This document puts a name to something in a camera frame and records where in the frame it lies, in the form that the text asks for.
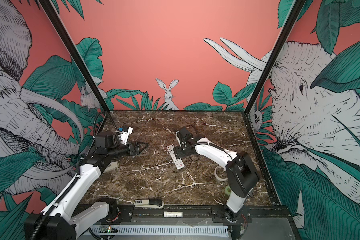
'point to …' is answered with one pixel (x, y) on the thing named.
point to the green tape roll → (228, 190)
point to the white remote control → (178, 162)
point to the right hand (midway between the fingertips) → (178, 150)
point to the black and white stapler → (158, 203)
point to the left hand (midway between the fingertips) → (143, 143)
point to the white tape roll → (216, 176)
